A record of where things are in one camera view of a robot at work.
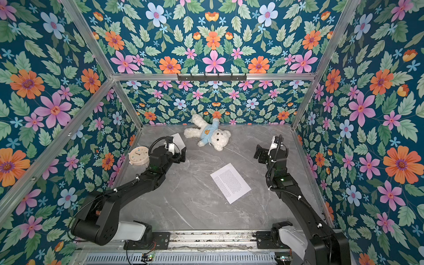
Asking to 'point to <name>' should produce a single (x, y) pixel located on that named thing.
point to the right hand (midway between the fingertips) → (271, 145)
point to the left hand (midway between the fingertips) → (177, 144)
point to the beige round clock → (139, 155)
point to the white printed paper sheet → (233, 186)
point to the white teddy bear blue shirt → (210, 134)
